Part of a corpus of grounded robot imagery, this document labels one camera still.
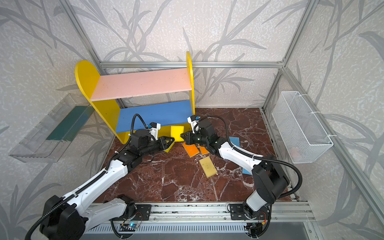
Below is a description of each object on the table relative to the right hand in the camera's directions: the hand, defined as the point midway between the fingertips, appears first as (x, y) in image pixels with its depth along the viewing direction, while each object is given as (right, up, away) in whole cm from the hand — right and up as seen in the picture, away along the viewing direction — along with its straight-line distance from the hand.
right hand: (181, 131), depth 80 cm
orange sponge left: (+4, -13, +16) cm, 21 cm away
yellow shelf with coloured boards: (-17, +24, +39) cm, 49 cm away
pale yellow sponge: (+15, -22, +9) cm, 28 cm away
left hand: (-3, -2, -3) cm, 5 cm away
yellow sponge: (-3, -1, -1) cm, 3 cm away
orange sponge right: (+12, -14, +16) cm, 25 cm away
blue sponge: (+37, -25, +7) cm, 45 cm away
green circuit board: (-23, -45, -9) cm, 52 cm away
